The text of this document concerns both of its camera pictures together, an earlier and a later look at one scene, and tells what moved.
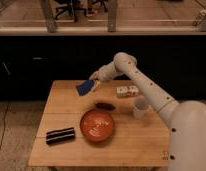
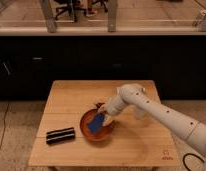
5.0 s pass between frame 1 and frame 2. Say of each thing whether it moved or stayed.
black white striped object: stayed
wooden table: stayed
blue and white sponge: moved
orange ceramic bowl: stayed
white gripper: moved
